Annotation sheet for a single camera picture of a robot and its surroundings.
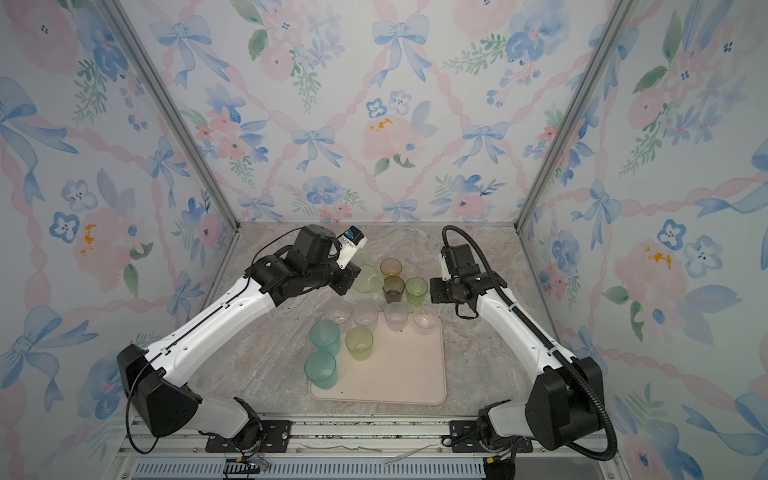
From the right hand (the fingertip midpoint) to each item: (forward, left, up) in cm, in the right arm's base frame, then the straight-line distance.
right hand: (440, 287), depth 85 cm
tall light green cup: (-11, +23, -12) cm, 28 cm away
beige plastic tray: (-18, +9, -15) cm, 25 cm away
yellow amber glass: (+12, +14, -6) cm, 20 cm away
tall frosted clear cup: (-3, +22, -10) cm, 24 cm away
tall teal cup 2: (-11, +33, -8) cm, 35 cm away
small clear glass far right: (-3, +3, -12) cm, 13 cm away
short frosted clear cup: (-3, +12, -12) cm, 17 cm away
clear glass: (-2, +30, -11) cm, 32 cm away
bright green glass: (+8, +6, -13) cm, 17 cm away
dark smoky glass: (+7, +13, -11) cm, 18 cm away
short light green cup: (-2, +20, +6) cm, 21 cm away
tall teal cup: (-19, +33, -13) cm, 41 cm away
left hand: (-2, +22, +12) cm, 25 cm away
